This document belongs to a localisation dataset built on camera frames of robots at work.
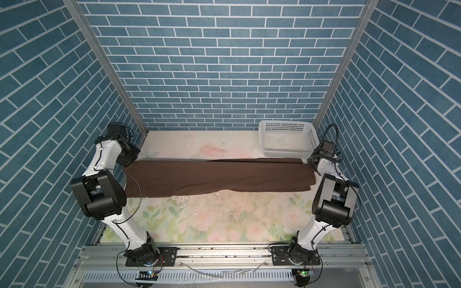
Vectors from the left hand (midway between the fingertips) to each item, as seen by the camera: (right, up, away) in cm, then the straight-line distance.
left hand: (133, 156), depth 90 cm
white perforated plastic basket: (+85, +10, +26) cm, 90 cm away
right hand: (+95, -3, +5) cm, 96 cm away
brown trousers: (+62, -11, +10) cm, 64 cm away
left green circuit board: (+16, -48, -18) cm, 54 cm away
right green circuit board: (+81, -46, -19) cm, 95 cm away
